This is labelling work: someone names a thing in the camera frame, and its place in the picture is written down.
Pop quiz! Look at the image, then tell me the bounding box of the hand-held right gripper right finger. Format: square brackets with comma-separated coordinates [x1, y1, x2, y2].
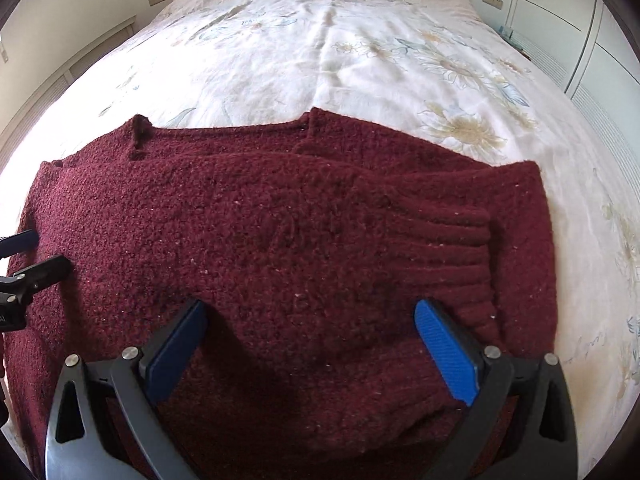
[414, 298, 580, 480]

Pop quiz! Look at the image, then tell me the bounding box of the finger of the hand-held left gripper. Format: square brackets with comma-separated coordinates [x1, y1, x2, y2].
[0, 229, 39, 261]
[12, 254, 71, 302]

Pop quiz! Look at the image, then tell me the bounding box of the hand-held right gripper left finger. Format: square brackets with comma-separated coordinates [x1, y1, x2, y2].
[44, 299, 208, 480]

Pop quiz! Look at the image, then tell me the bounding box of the dark red knit sweater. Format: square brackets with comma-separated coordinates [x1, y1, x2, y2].
[2, 106, 559, 480]

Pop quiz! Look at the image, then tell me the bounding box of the wooden nightstand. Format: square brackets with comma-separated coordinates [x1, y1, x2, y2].
[502, 30, 533, 61]

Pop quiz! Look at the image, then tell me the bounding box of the white wardrobe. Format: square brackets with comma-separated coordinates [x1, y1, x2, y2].
[515, 0, 640, 171]

